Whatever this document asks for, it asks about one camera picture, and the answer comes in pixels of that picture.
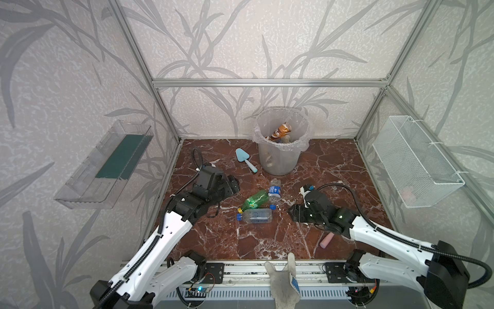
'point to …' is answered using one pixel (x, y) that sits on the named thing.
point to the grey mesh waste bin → (278, 161)
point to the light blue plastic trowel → (242, 156)
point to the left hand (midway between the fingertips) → (235, 180)
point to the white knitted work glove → (284, 284)
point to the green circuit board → (196, 292)
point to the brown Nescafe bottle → (281, 131)
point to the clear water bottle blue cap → (256, 215)
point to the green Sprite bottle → (256, 201)
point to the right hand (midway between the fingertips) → (292, 205)
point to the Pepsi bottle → (274, 192)
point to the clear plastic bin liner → (267, 118)
